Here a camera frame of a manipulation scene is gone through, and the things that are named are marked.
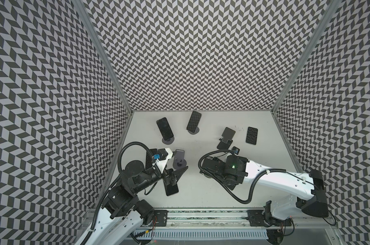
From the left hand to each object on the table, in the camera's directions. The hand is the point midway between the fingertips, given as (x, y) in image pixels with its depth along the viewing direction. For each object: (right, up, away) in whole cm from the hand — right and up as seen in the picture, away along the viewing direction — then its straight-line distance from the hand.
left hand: (181, 161), depth 62 cm
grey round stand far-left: (-11, +4, +37) cm, 39 cm away
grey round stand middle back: (+8, +11, +38) cm, 40 cm away
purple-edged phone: (-13, +13, +32) cm, 37 cm away
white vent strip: (+10, -36, +7) cm, 38 cm away
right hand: (+18, -7, +10) cm, 21 cm away
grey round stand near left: (-3, -6, +25) cm, 25 cm away
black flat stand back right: (+27, +8, +33) cm, 44 cm away
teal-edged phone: (+6, +17, +41) cm, 45 cm away
